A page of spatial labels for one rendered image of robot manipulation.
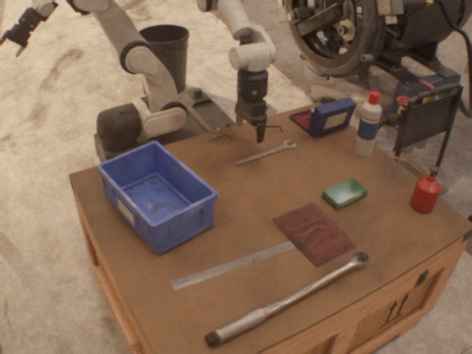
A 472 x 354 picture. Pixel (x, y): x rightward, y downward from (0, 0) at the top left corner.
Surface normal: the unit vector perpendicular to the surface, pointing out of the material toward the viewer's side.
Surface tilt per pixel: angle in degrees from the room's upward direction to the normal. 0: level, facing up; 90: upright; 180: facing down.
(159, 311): 0
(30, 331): 0
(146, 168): 90
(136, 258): 0
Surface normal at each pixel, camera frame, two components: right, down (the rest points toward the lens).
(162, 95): 0.51, 0.54
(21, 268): 0.05, -0.79
